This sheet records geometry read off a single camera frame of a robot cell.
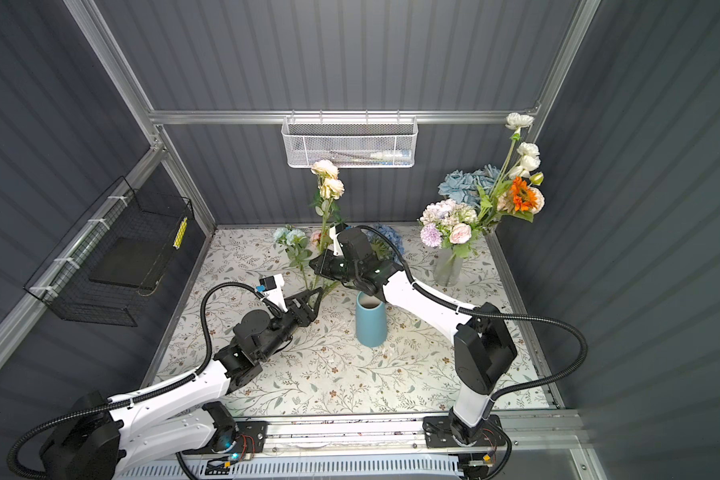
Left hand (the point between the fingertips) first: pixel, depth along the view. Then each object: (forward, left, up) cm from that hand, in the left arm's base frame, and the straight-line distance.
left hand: (318, 291), depth 75 cm
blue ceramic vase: (-6, -13, -5) cm, 15 cm away
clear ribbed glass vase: (+17, -41, -16) cm, 47 cm away
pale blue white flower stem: (+32, +11, -18) cm, 38 cm away
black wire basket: (+10, +51, +5) cm, 53 cm away
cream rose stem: (+26, -4, +12) cm, 29 cm away
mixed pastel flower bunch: (+13, -1, +6) cm, 14 cm away
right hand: (+7, +2, +2) cm, 7 cm away
